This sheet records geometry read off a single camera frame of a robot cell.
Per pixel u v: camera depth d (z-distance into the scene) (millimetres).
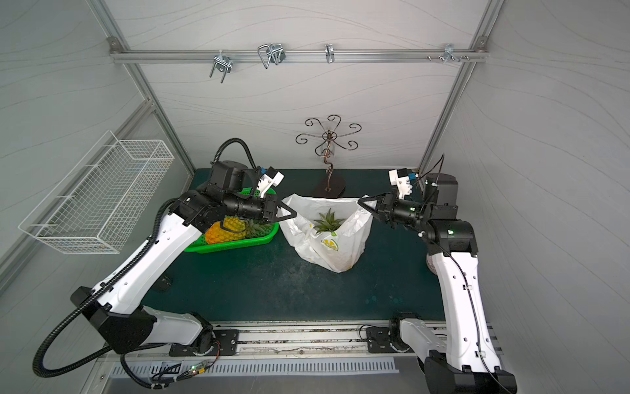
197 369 685
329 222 777
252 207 564
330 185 1106
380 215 543
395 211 542
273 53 765
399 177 584
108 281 395
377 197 585
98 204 687
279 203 616
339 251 760
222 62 778
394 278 880
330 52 801
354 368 703
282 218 615
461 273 401
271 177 615
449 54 764
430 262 862
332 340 751
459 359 361
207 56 769
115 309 384
